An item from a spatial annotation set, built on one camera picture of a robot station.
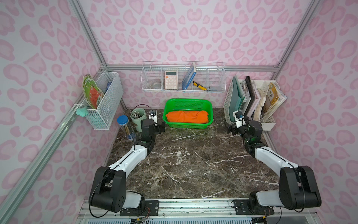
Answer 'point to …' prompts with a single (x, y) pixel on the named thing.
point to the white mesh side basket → (102, 117)
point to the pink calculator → (170, 80)
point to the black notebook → (253, 96)
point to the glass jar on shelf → (155, 85)
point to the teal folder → (236, 97)
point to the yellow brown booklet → (272, 96)
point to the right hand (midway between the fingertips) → (231, 117)
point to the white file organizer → (258, 98)
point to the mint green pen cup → (137, 115)
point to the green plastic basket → (191, 105)
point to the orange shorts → (197, 116)
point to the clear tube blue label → (123, 121)
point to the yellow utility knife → (196, 84)
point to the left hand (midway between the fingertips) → (153, 117)
